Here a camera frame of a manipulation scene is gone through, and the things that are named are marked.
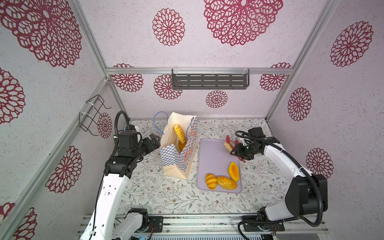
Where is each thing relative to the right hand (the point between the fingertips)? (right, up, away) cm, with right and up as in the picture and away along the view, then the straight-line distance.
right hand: (234, 151), depth 86 cm
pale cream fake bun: (-3, +2, +4) cm, 5 cm away
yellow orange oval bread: (0, -12, +3) cm, 13 cm away
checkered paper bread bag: (-34, -6, -2) cm, 34 cm away
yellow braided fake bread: (-32, +11, +6) cm, 34 cm away
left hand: (-44, +5, -13) cm, 46 cm away
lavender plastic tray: (-10, -5, +9) cm, 15 cm away
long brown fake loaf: (-30, +5, -14) cm, 33 cm away
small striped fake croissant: (-13, -16, -1) cm, 21 cm away
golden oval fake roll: (-5, -17, -3) cm, 18 cm away
